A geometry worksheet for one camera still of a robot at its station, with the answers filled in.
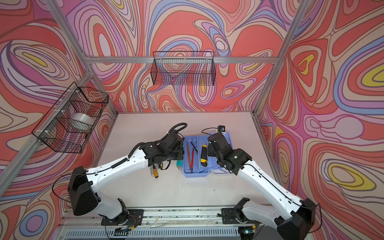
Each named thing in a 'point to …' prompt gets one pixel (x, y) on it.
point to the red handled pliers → (190, 164)
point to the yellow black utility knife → (204, 156)
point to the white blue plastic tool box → (196, 163)
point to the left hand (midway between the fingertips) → (186, 152)
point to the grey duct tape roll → (83, 117)
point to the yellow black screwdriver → (156, 173)
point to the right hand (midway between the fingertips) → (215, 148)
